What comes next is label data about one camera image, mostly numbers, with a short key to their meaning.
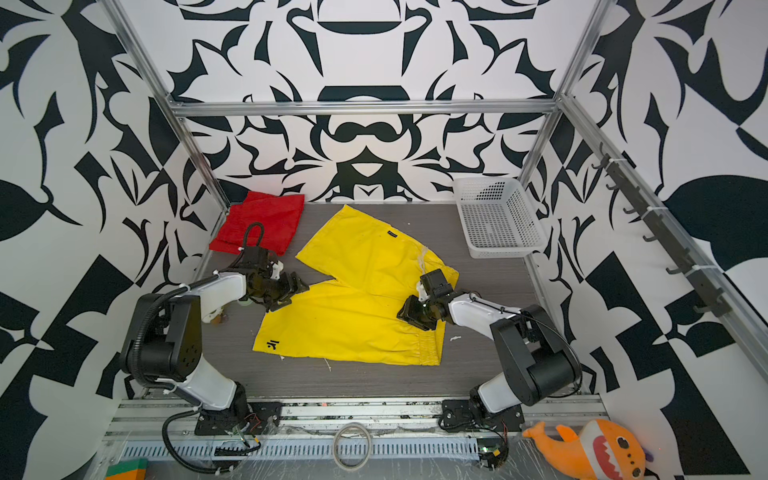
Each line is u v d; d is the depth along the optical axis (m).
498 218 1.15
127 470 0.66
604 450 0.63
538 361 0.44
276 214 1.15
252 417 0.73
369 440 0.70
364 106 0.92
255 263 0.77
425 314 0.78
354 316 0.93
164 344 0.46
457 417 0.74
